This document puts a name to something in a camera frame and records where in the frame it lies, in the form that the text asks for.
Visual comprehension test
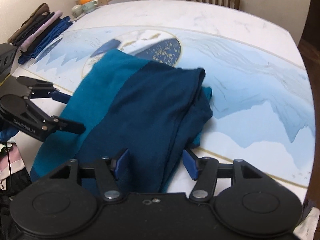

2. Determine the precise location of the pale green sugar pot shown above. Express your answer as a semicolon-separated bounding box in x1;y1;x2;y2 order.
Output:
71;4;84;18

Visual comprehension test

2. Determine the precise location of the blue two-tone garment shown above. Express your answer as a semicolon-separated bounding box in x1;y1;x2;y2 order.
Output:
30;49;213;193

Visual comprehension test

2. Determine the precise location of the folded black garment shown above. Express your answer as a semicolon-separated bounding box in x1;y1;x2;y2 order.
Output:
11;12;55;46

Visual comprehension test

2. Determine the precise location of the folded brown garment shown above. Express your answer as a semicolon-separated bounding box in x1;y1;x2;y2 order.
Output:
7;3;49;43

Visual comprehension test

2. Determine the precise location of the folded lilac garment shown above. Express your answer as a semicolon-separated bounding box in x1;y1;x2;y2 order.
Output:
20;10;63;52

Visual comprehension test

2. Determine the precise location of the blue mountain table mat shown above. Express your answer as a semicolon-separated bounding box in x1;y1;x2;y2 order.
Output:
22;26;316;187

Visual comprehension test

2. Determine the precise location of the blue gloved left hand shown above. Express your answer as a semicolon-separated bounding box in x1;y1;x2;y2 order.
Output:
0;126;19;142

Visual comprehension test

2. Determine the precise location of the folded royal blue garment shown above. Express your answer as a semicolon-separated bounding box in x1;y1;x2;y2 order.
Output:
18;16;73;64

